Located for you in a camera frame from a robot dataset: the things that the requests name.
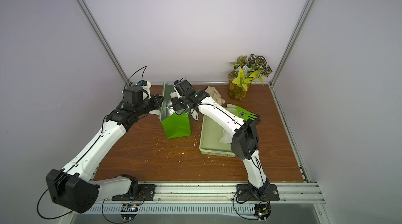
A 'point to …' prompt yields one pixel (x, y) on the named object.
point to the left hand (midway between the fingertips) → (166, 96)
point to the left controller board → (129, 212)
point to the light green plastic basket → (215, 137)
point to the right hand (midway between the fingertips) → (176, 99)
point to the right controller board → (262, 211)
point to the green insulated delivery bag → (176, 125)
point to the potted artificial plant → (246, 70)
